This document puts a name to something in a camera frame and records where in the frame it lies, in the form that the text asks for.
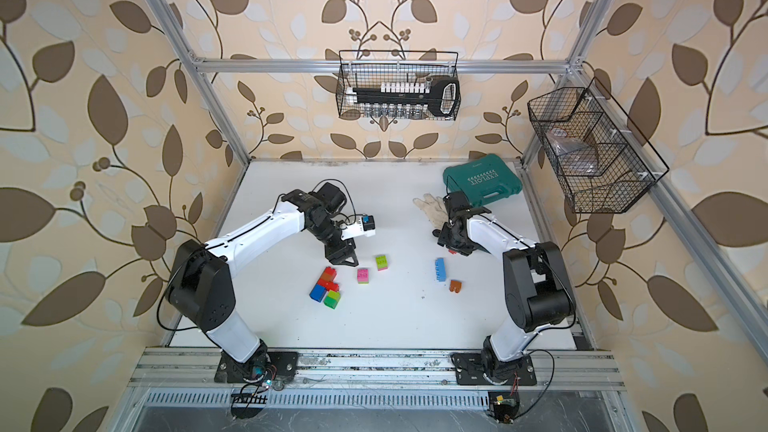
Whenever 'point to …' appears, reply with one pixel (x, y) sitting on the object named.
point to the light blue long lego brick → (440, 269)
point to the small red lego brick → (329, 285)
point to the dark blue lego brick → (318, 292)
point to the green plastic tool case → (484, 179)
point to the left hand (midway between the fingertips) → (349, 247)
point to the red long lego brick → (329, 270)
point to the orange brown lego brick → (326, 276)
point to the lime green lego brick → (334, 294)
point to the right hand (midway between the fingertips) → (450, 244)
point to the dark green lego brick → (330, 302)
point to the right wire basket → (603, 160)
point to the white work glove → (434, 208)
